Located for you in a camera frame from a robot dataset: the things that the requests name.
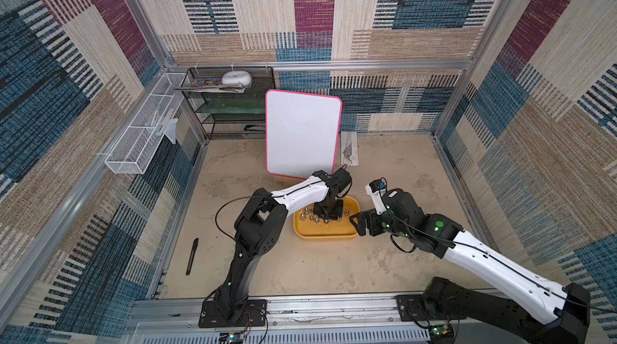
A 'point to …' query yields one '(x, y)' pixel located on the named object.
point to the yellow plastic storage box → (307, 225)
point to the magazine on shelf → (211, 85)
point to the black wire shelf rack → (232, 100)
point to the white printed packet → (349, 149)
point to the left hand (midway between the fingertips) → (334, 216)
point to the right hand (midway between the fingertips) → (361, 212)
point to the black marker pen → (192, 256)
